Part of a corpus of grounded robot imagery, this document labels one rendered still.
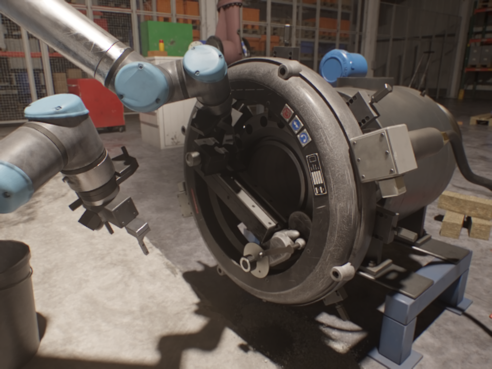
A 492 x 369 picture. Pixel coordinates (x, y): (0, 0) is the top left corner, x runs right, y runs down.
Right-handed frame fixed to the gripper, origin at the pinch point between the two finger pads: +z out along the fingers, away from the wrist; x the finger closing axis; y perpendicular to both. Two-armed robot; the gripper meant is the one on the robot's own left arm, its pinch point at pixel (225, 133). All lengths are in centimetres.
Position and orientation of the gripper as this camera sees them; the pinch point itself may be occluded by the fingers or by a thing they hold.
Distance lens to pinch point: 111.9
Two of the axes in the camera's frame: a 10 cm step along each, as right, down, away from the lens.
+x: -8.3, -4.9, 2.6
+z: 0.8, 3.5, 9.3
